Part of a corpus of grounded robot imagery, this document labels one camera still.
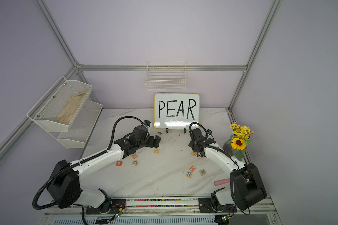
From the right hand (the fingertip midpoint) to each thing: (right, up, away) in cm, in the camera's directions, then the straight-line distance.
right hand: (195, 145), depth 89 cm
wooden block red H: (-2, -14, -3) cm, 14 cm away
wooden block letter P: (-26, -4, +4) cm, 26 cm away
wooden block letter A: (0, -6, +4) cm, 7 cm away
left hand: (-27, +5, -4) cm, 27 cm away
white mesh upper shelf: (-79, +24, -12) cm, 83 cm away
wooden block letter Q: (-39, -11, -1) cm, 40 cm away
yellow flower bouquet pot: (+20, +7, -19) cm, 28 cm away
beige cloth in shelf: (-74, +20, -13) cm, 78 cm away
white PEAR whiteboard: (-12, +24, +15) cm, 30 cm away
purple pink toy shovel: (+14, -20, -8) cm, 26 cm away
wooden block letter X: (+4, -16, -4) cm, 17 cm away
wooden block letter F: (+4, -9, +1) cm, 10 cm away
